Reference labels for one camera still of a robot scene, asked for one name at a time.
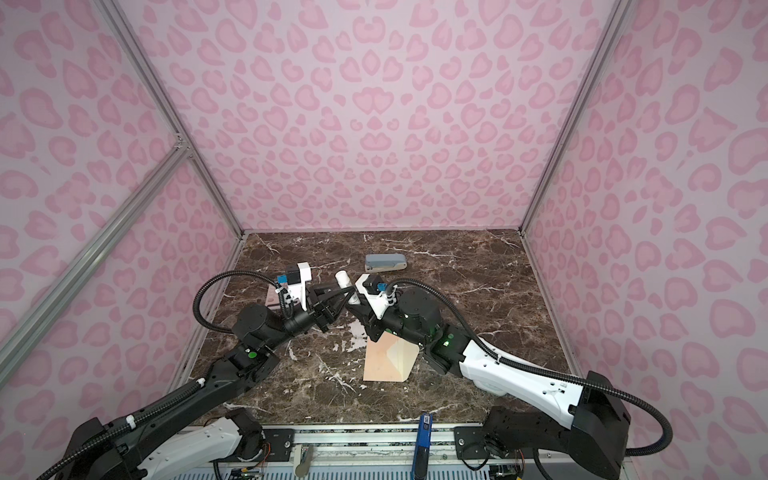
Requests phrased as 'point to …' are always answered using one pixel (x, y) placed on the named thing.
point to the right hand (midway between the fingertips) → (350, 302)
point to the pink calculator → (272, 298)
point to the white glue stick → (343, 279)
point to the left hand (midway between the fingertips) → (354, 288)
